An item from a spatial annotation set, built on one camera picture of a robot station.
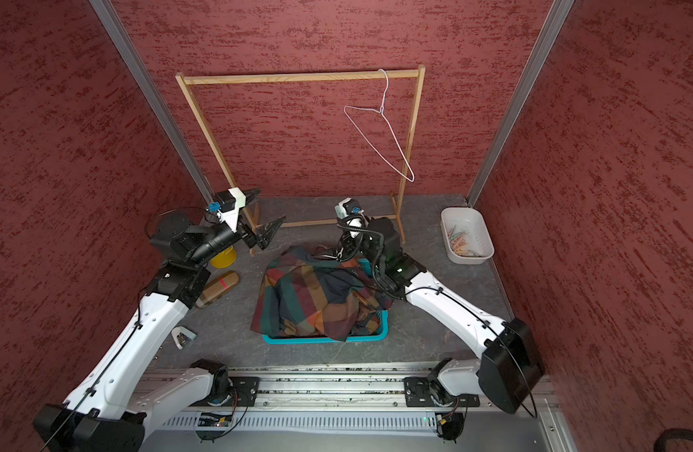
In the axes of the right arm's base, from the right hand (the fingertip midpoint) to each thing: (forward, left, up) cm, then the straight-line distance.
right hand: (341, 222), depth 76 cm
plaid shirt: (-16, +8, -10) cm, 20 cm away
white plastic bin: (+16, -48, -30) cm, 59 cm away
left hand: (-5, +16, +12) cm, 20 cm away
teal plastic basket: (-26, -1, -18) cm, 32 cm away
